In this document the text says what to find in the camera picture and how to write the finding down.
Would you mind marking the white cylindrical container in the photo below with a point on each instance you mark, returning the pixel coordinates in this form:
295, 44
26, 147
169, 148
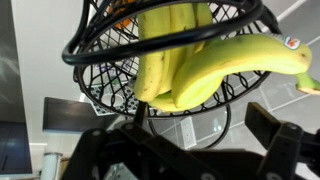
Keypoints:
51, 166

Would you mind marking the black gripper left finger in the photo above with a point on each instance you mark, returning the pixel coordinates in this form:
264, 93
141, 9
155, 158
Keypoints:
150, 160

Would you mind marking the black recessed counter panel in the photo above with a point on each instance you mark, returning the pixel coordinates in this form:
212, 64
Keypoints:
76, 115

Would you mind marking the white patterned cup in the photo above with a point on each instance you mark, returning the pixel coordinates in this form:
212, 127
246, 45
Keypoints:
111, 99

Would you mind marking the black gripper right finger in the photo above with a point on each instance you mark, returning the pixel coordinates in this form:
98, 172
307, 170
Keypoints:
286, 150

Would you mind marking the orange fruit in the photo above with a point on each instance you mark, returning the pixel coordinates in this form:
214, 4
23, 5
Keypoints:
121, 24

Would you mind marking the white wall outlet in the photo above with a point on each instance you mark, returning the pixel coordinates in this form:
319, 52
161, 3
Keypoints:
188, 131

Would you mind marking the yellow banana with sticker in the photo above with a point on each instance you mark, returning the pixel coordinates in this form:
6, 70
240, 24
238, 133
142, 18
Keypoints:
233, 56

